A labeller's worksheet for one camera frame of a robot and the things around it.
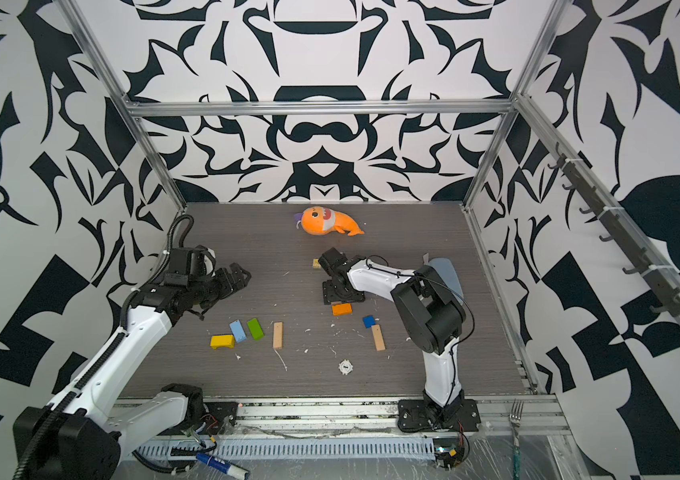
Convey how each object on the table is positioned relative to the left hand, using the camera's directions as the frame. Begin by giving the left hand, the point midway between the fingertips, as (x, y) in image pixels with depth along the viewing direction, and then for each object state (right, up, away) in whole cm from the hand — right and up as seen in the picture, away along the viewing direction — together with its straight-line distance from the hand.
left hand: (238, 276), depth 80 cm
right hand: (+26, -8, +14) cm, 31 cm away
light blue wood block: (-2, -17, +7) cm, 18 cm away
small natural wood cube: (+19, +1, +21) cm, 29 cm away
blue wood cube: (+36, -15, +11) cm, 40 cm away
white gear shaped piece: (+28, -25, +2) cm, 38 cm away
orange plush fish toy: (+18, +16, +24) cm, 35 cm away
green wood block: (+3, -17, +7) cm, 18 cm away
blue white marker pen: (+1, -40, -13) cm, 42 cm away
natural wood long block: (+38, -18, +6) cm, 43 cm away
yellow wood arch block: (-6, -19, +4) cm, 20 cm away
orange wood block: (+27, -11, +11) cm, 31 cm away
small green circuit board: (+52, -40, -9) cm, 67 cm away
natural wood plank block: (+9, -18, +7) cm, 21 cm away
